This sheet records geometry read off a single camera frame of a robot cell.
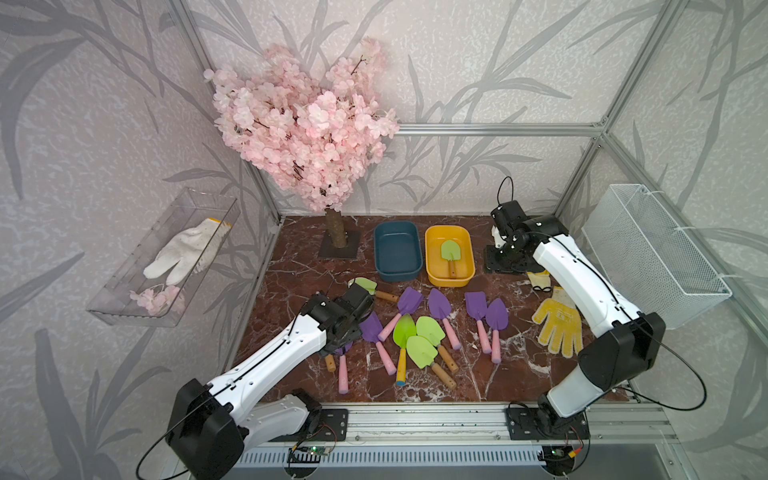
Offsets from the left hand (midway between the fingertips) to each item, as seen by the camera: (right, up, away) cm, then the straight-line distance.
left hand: (347, 337), depth 79 cm
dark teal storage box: (+13, +22, +29) cm, 39 cm away
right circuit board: (+54, -28, -5) cm, 61 cm away
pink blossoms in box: (-34, +13, -20) cm, 42 cm away
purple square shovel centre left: (+6, -2, +10) cm, 12 cm away
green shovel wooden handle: (+33, +22, +29) cm, 49 cm away
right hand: (+39, +19, +3) cm, 44 cm away
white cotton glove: (-34, +24, -11) cm, 43 cm away
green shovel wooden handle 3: (+23, 0, +10) cm, 25 cm away
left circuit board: (-8, -26, -7) cm, 28 cm away
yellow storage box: (+27, +16, +25) cm, 40 cm away
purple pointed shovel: (+44, +2, +12) cm, 46 cm away
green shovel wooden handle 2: (+4, +10, +20) cm, 23 cm away
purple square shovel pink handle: (+17, +5, +17) cm, 25 cm away
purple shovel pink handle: (-1, -10, +2) cm, 10 cm away
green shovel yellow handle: (+15, -1, +10) cm, 18 cm away
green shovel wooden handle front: (+21, -7, +6) cm, 23 cm away
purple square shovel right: (+38, +5, +15) cm, 42 cm away
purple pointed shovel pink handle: (+27, +5, +16) cm, 32 cm away
